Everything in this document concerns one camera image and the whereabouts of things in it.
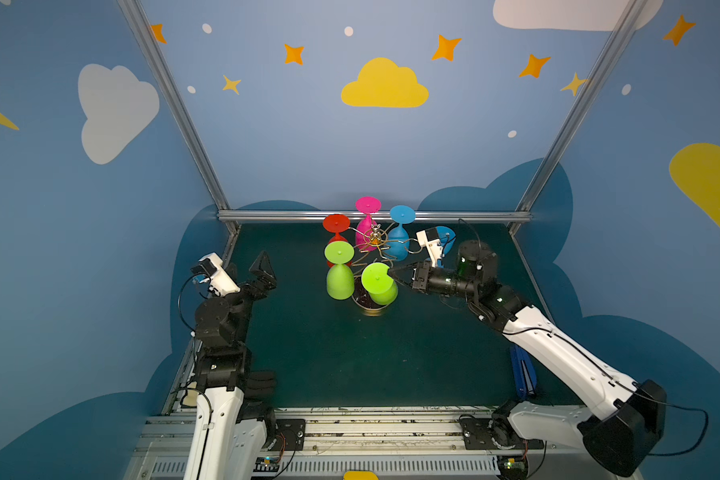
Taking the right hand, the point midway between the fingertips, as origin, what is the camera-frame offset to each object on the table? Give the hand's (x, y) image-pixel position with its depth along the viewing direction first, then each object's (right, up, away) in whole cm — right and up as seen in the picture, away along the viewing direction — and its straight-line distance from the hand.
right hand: (391, 271), depth 66 cm
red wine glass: (-14, +12, +15) cm, 24 cm away
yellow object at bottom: (-7, -49, +3) cm, 50 cm away
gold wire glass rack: (-3, +9, +12) cm, 15 cm away
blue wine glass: (+4, +8, +19) cm, 21 cm away
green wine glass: (-13, -4, +13) cm, 19 cm away
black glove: (-35, -33, +16) cm, 51 cm away
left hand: (-33, +3, +1) cm, 33 cm away
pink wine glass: (-5, +18, +20) cm, 27 cm away
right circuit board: (+31, -50, +7) cm, 59 cm away
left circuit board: (-30, -48, +6) cm, 57 cm away
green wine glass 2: (-2, -4, +1) cm, 5 cm away
